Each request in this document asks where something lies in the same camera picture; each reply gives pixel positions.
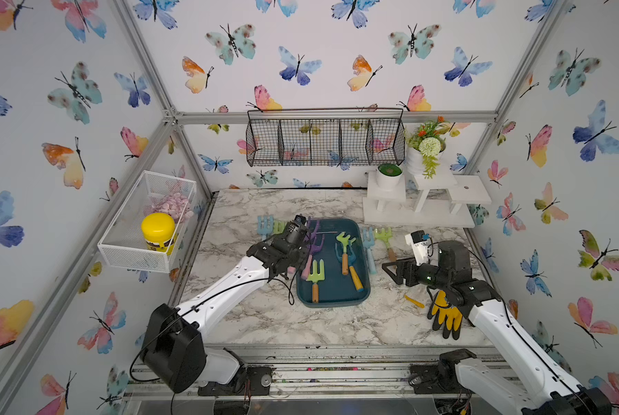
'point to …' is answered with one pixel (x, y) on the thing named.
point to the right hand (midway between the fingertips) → (394, 262)
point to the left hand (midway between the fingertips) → (301, 248)
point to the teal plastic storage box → (335, 271)
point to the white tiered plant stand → (438, 200)
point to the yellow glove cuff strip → (415, 302)
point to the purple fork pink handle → (314, 247)
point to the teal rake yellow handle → (351, 261)
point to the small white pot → (388, 175)
